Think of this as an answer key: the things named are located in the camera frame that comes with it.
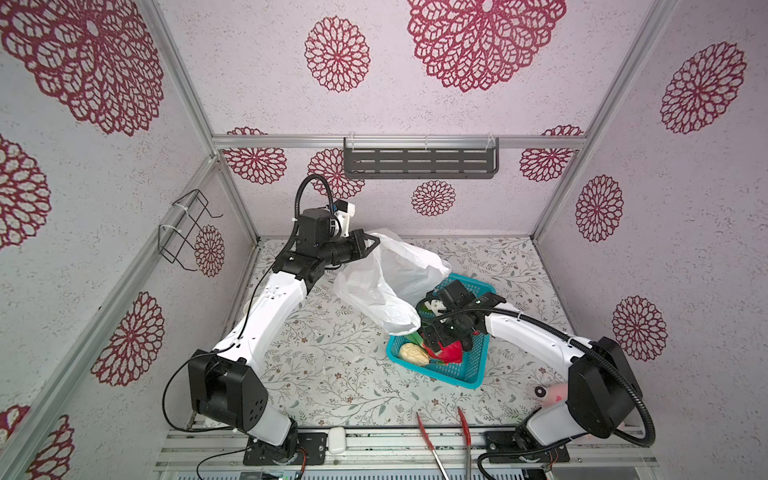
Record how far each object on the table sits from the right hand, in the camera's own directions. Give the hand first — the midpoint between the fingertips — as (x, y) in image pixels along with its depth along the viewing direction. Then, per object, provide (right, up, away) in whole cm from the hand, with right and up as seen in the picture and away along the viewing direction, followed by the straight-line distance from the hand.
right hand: (436, 332), depth 86 cm
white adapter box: (-27, -25, -11) cm, 38 cm away
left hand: (-16, +25, -11) cm, 32 cm away
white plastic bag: (-15, +15, -16) cm, 27 cm away
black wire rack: (-67, +27, -11) cm, 73 cm away
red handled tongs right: (+6, -25, -12) cm, 29 cm away
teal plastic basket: (+11, -12, +2) cm, 16 cm away
